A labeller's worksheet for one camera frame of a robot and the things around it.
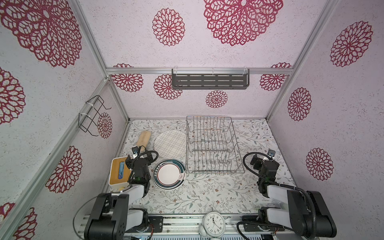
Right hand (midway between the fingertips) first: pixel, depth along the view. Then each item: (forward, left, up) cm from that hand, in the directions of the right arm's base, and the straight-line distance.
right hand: (265, 155), depth 88 cm
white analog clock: (-36, +32, -5) cm, 49 cm away
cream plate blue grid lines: (+13, +60, -9) cm, 62 cm away
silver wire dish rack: (+11, +31, -8) cm, 33 cm away
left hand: (-4, +75, +3) cm, 75 cm away
